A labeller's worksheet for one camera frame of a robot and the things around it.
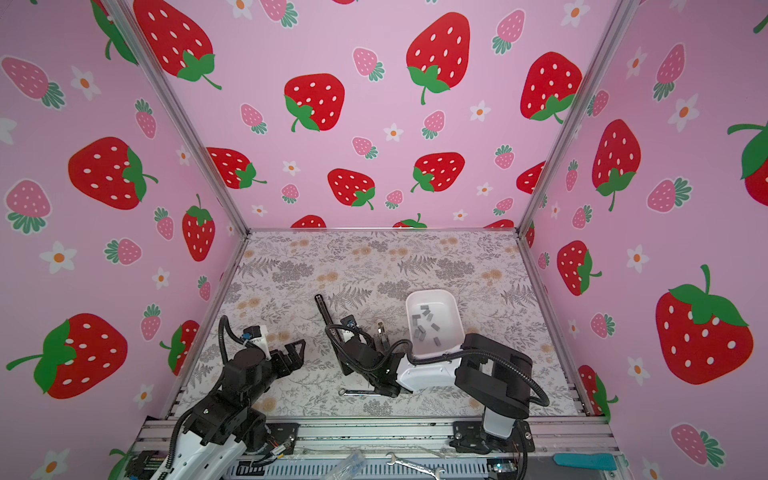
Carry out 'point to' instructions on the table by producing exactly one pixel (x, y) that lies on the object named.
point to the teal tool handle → (594, 461)
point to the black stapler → (334, 337)
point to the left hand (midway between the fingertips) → (293, 346)
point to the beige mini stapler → (382, 334)
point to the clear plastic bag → (347, 467)
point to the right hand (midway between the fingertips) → (339, 345)
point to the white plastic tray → (435, 321)
